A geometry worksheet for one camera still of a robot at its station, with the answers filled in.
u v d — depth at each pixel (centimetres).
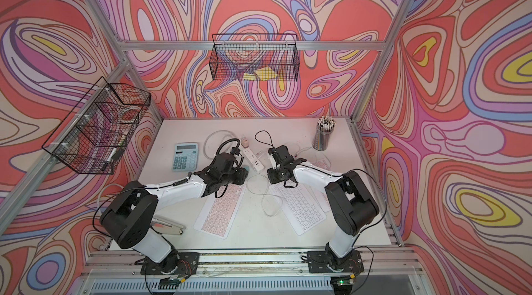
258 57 96
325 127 93
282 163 72
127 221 45
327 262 67
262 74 91
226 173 72
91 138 73
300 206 86
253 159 100
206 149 105
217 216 84
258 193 91
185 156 101
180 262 72
